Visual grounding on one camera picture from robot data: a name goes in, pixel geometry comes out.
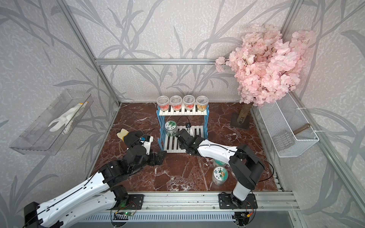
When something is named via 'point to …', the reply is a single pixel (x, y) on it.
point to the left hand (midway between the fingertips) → (160, 152)
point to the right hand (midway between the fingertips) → (187, 138)
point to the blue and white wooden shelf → (183, 119)
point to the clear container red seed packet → (163, 101)
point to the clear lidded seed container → (176, 101)
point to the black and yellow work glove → (130, 138)
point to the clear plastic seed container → (188, 101)
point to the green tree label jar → (171, 128)
